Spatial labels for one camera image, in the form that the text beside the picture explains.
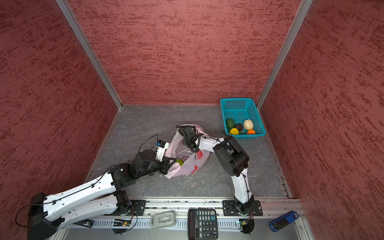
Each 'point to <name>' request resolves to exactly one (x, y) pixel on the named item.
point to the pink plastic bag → (188, 163)
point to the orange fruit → (251, 131)
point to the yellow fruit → (234, 131)
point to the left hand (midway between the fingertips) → (175, 163)
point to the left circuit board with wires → (120, 222)
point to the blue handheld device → (283, 220)
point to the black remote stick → (88, 223)
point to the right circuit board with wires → (246, 225)
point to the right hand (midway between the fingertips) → (188, 142)
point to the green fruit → (180, 161)
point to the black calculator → (202, 224)
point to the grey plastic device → (167, 218)
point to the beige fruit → (248, 124)
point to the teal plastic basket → (240, 109)
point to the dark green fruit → (230, 123)
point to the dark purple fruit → (239, 126)
